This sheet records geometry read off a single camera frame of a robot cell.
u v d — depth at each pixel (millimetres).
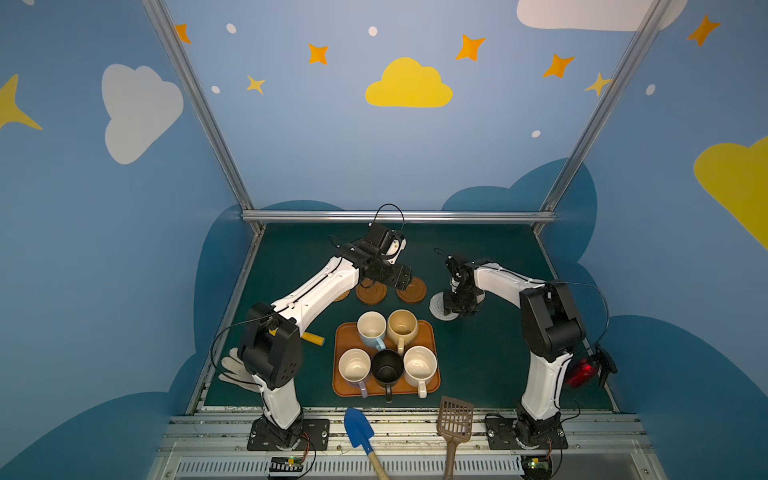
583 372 782
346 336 907
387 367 839
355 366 840
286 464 730
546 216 1160
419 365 848
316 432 749
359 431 752
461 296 840
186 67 771
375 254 655
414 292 1023
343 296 1011
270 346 459
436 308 981
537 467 733
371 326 892
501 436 743
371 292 1011
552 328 524
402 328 926
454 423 748
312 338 883
